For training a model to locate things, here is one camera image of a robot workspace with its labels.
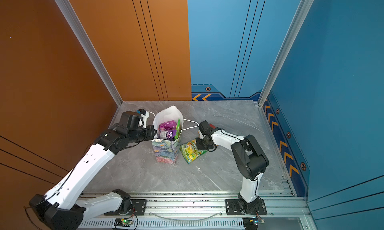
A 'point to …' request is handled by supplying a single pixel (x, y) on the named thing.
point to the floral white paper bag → (167, 151)
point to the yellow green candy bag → (190, 151)
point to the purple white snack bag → (167, 134)
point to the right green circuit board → (253, 222)
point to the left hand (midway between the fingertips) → (157, 129)
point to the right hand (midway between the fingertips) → (197, 147)
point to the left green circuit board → (123, 222)
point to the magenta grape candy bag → (169, 125)
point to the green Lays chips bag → (178, 129)
